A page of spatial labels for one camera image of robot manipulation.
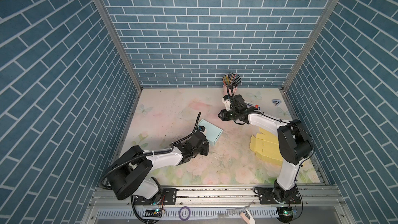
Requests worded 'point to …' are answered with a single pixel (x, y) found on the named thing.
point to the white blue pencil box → (249, 104)
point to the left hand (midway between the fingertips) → (209, 146)
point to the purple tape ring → (189, 213)
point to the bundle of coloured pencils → (231, 80)
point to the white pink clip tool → (245, 216)
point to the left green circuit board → (155, 212)
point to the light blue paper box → (212, 131)
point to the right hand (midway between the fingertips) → (218, 113)
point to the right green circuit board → (285, 214)
